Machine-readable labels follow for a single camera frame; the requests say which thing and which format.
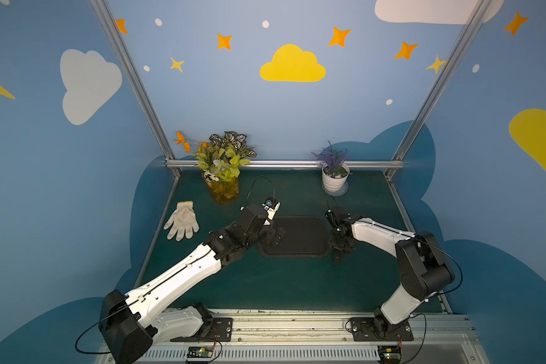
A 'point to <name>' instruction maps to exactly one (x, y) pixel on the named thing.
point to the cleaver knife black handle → (337, 255)
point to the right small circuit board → (390, 354)
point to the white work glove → (183, 220)
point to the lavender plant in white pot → (334, 169)
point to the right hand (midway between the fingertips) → (338, 243)
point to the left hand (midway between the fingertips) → (271, 219)
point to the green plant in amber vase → (220, 160)
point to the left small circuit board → (199, 352)
